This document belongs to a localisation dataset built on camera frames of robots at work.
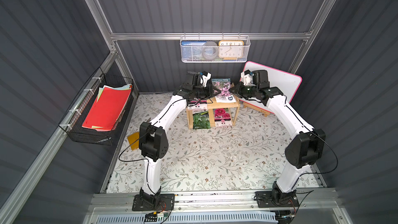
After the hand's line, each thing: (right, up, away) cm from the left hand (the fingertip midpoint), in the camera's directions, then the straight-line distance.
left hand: (219, 91), depth 82 cm
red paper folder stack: (-54, -9, -10) cm, 55 cm away
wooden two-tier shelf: (-3, -7, +3) cm, 8 cm away
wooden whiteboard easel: (+26, -9, +24) cm, 37 cm away
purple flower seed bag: (+3, +4, +3) cm, 5 cm away
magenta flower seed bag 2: (+5, -16, +21) cm, 26 cm away
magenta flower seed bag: (-11, -7, -5) cm, 14 cm away
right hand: (+8, +2, 0) cm, 8 cm away
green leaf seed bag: (-10, -18, +20) cm, 28 cm away
